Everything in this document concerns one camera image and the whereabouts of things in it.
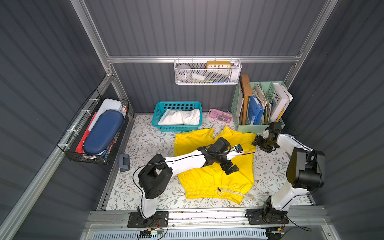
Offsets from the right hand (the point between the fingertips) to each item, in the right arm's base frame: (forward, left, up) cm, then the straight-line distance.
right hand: (261, 144), depth 95 cm
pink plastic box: (+31, +23, -5) cm, 39 cm away
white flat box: (+6, +89, +29) cm, 94 cm away
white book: (+21, -12, +19) cm, 30 cm away
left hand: (-16, +20, +6) cm, 26 cm away
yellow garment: (-22, +33, -4) cm, 40 cm away
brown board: (+20, +12, +27) cm, 35 cm away
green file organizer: (+32, -5, +18) cm, 37 cm away
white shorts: (+22, +58, +3) cm, 62 cm away
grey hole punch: (-12, +86, -3) cm, 87 cm away
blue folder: (+19, +2, +12) cm, 23 cm away
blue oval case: (-8, +82, +30) cm, 88 cm away
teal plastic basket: (+34, +69, +2) cm, 77 cm away
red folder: (-19, +93, +25) cm, 98 cm away
